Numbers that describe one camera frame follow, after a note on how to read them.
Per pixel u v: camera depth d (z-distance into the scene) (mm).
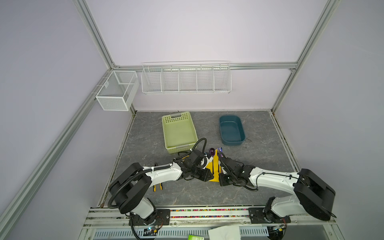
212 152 959
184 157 707
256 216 731
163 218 730
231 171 667
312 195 424
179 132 1102
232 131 1119
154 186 826
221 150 967
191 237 671
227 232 632
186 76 981
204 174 739
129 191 434
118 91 1052
